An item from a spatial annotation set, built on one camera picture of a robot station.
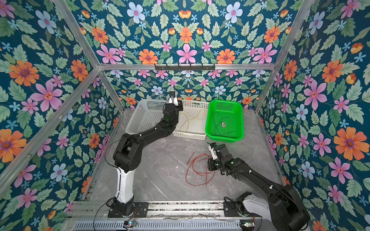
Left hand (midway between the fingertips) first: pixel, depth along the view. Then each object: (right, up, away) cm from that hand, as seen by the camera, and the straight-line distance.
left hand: (174, 93), depth 88 cm
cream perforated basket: (+11, -16, +23) cm, 30 cm away
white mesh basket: (-28, -11, +27) cm, 40 cm away
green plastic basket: (+36, -17, +23) cm, 46 cm away
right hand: (+22, -41, -3) cm, 47 cm away
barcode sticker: (+35, -19, +23) cm, 46 cm away
